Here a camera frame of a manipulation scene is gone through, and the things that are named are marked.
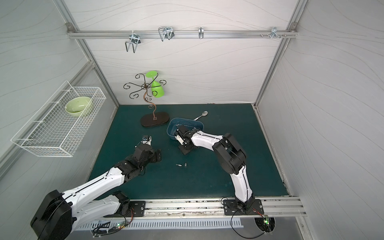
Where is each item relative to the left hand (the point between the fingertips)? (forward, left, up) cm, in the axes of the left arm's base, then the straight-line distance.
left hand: (154, 150), depth 85 cm
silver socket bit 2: (-5, -18, -9) cm, 21 cm away
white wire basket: (-3, +40, +23) cm, 46 cm away
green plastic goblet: (+26, -2, +23) cm, 35 cm away
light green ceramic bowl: (+10, +36, +25) cm, 45 cm away
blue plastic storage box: (+24, -8, -6) cm, 26 cm away
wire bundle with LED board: (-37, +19, -11) cm, 43 cm away
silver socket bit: (-5, -14, -9) cm, 18 cm away
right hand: (+7, -17, -9) cm, 20 cm away
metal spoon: (+36, -30, -9) cm, 48 cm away
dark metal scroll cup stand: (+30, +5, +20) cm, 36 cm away
